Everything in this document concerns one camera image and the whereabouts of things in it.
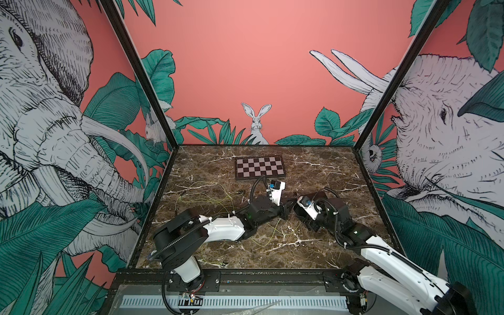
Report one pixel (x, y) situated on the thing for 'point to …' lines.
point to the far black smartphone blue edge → (312, 197)
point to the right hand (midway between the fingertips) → (301, 205)
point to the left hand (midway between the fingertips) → (299, 200)
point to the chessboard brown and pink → (254, 167)
